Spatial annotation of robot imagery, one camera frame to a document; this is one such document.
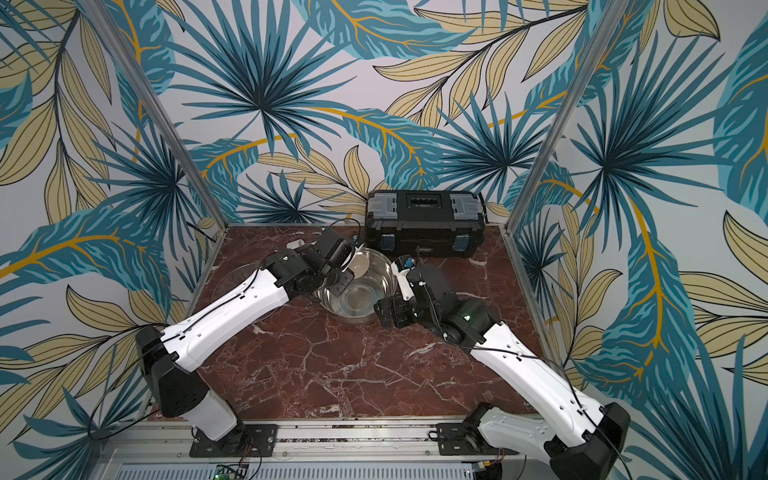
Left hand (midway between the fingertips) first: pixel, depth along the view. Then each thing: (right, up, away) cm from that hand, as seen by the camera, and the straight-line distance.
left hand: (338, 274), depth 77 cm
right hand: (+14, -6, -5) cm, 16 cm away
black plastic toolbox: (+32, +15, +20) cm, 41 cm away
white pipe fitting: (-21, +9, +33) cm, 40 cm away
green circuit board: (-26, -47, -6) cm, 54 cm away
